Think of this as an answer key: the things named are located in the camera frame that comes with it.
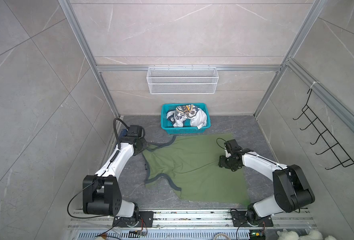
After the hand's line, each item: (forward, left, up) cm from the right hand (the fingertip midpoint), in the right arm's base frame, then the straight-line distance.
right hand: (224, 164), depth 91 cm
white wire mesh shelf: (+48, +25, +29) cm, 61 cm away
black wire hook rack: (-8, -39, +31) cm, 51 cm away
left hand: (+8, +49, +12) cm, 51 cm away
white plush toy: (-36, -33, +2) cm, 49 cm away
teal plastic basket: (+31, +36, 0) cm, 47 cm away
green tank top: (+1, +21, -1) cm, 21 cm away
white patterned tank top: (+34, +14, +8) cm, 37 cm away
